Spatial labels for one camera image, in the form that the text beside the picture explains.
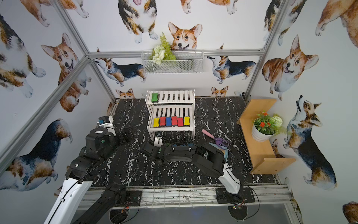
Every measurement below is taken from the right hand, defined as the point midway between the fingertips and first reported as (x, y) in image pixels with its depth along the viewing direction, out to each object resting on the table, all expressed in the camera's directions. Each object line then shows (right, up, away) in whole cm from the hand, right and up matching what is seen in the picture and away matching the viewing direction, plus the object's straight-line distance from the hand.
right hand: (156, 142), depth 89 cm
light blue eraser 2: (+22, -2, +4) cm, 22 cm away
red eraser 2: (+11, +14, -1) cm, 18 cm away
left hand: (-11, +13, -20) cm, 26 cm away
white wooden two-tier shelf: (+14, +25, -7) cm, 30 cm away
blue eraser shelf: (+8, +13, -1) cm, 16 cm away
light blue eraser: (+17, -3, +6) cm, 18 cm away
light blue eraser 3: (+11, -3, +5) cm, 12 cm away
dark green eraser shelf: (0, +28, -6) cm, 29 cm away
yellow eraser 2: (+19, +14, 0) cm, 24 cm away
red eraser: (+4, +13, -1) cm, 14 cm away
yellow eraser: (0, +13, -1) cm, 13 cm away
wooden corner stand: (+64, -5, -7) cm, 64 cm away
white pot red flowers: (+63, +11, -12) cm, 65 cm away
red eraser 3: (+15, +13, 0) cm, 20 cm away
